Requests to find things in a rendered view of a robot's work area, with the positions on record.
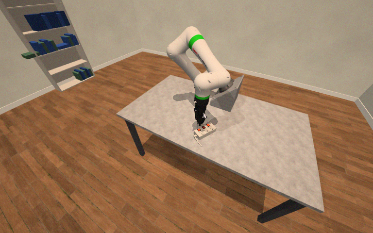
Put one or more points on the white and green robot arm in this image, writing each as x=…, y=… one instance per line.
x=215, y=76

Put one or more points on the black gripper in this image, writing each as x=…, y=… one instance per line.
x=200, y=115

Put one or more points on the white power strip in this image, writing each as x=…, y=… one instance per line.
x=204, y=131

